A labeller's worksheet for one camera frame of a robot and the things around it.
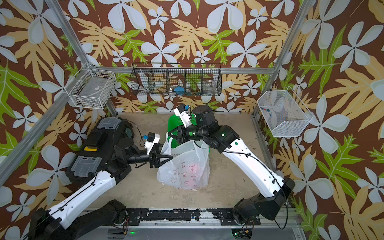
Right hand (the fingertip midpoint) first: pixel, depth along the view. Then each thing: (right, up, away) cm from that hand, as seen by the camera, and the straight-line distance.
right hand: (167, 133), depth 62 cm
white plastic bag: (+9, -19, +15) cm, 26 cm away
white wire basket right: (+64, +10, +22) cm, 68 cm away
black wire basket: (+17, +35, +37) cm, 54 cm away
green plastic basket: (-3, +6, +46) cm, 47 cm away
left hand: (+1, -8, +5) cm, 10 cm away
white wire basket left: (-49, +26, +24) cm, 60 cm away
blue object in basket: (+2, +27, +34) cm, 43 cm away
